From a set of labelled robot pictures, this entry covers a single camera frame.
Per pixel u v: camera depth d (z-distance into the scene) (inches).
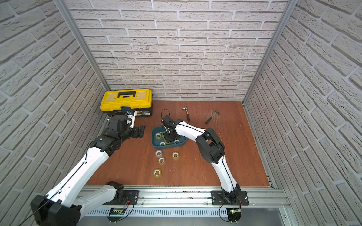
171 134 28.6
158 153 35.3
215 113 43.7
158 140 38.4
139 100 38.5
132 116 26.3
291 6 27.3
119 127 22.4
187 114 43.3
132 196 29.1
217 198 29.0
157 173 32.2
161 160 34.0
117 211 28.6
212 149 22.0
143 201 28.6
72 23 29.9
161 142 36.6
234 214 27.8
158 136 38.3
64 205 15.1
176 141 37.2
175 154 35.2
